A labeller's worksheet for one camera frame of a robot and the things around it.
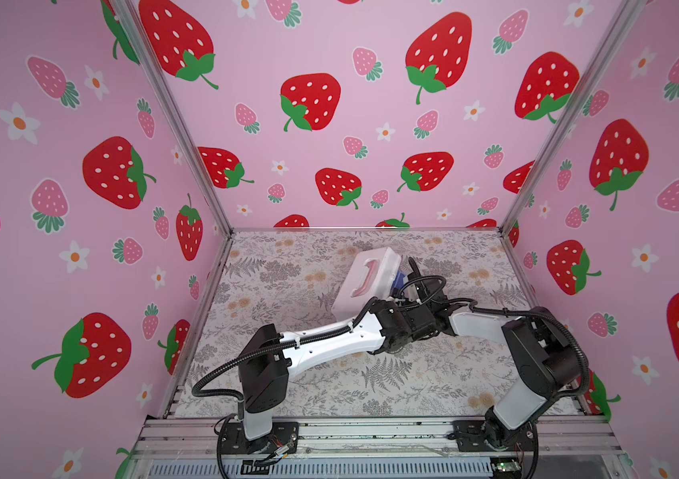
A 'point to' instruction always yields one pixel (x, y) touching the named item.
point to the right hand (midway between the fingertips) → (388, 307)
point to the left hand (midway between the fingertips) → (379, 331)
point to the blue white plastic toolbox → (375, 272)
